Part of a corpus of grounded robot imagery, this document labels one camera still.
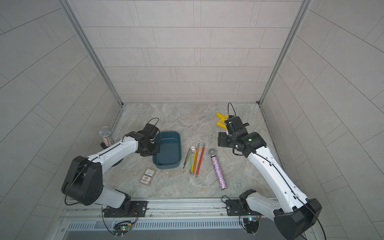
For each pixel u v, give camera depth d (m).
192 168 0.84
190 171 0.83
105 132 0.66
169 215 0.71
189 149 0.92
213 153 0.86
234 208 0.71
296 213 0.36
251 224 0.69
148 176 0.80
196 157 0.89
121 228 0.65
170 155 0.86
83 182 0.42
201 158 0.89
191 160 0.87
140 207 0.72
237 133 0.53
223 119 1.06
